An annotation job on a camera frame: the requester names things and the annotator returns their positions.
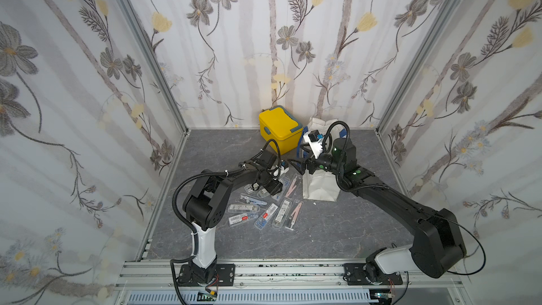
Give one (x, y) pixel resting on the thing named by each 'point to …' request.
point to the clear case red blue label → (266, 216)
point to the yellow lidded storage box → (279, 124)
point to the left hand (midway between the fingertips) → (279, 183)
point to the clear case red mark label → (246, 217)
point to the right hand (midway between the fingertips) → (299, 151)
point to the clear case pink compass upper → (293, 186)
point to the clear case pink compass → (294, 214)
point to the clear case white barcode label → (282, 212)
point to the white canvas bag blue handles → (320, 184)
